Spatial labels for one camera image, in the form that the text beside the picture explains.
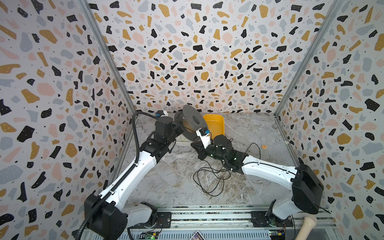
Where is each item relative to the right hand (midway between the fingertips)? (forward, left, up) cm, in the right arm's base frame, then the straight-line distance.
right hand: (189, 142), depth 73 cm
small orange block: (+15, -49, -27) cm, 58 cm away
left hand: (+9, +3, +6) cm, 12 cm away
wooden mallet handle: (-30, -57, -22) cm, 68 cm away
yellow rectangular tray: (+31, -16, -23) cm, 42 cm away
